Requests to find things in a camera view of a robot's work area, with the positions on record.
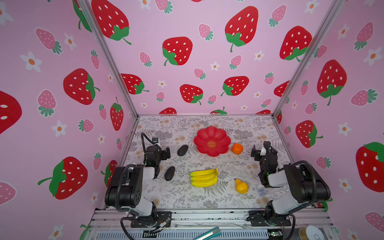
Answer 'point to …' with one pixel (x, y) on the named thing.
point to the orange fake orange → (237, 148)
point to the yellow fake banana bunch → (204, 178)
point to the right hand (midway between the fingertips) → (263, 146)
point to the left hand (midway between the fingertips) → (160, 147)
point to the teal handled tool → (214, 232)
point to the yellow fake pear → (241, 186)
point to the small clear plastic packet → (265, 191)
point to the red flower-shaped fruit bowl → (212, 141)
